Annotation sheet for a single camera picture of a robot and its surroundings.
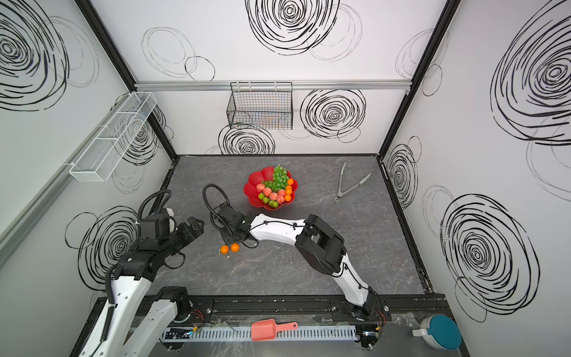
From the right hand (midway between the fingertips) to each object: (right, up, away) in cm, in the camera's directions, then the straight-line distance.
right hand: (228, 233), depth 86 cm
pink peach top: (+20, +12, +11) cm, 26 cm away
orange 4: (+23, +13, +11) cm, 29 cm away
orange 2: (+24, +17, +15) cm, 33 cm away
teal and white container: (+68, -22, -23) cm, 75 cm away
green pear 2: (+13, +12, +13) cm, 22 cm away
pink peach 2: (+16, +14, +14) cm, 26 cm away
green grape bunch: (+19, +20, +18) cm, 33 cm away
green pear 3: (+16, +11, +11) cm, 22 cm away
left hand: (-9, +5, -10) cm, 14 cm away
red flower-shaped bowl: (+8, +22, +21) cm, 32 cm away
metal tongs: (+49, +15, +18) cm, 54 cm away
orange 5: (+3, -5, -1) cm, 6 cm away
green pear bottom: (+18, +10, +10) cm, 23 cm away
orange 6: (-1, -6, -1) cm, 6 cm away
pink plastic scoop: (+17, -26, -16) cm, 35 cm away
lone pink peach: (+20, +15, +15) cm, 29 cm away
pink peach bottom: (+14, +15, +15) cm, 26 cm away
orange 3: (+24, +16, +13) cm, 31 cm away
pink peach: (+10, +17, +16) cm, 26 cm away
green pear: (+11, +13, +16) cm, 23 cm away
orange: (+24, +20, +17) cm, 36 cm away
